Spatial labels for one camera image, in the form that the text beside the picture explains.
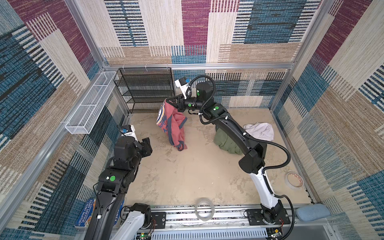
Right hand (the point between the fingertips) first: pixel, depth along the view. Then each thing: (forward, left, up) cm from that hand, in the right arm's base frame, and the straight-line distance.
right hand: (166, 102), depth 72 cm
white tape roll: (-26, -68, -39) cm, 83 cm away
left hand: (-15, +10, -7) cm, 19 cm away
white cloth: (+6, -58, -34) cm, 67 cm away
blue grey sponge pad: (-42, -68, -35) cm, 87 cm away
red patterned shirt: (-3, -1, -10) cm, 11 cm away
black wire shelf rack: (+35, +21, -19) cm, 45 cm away
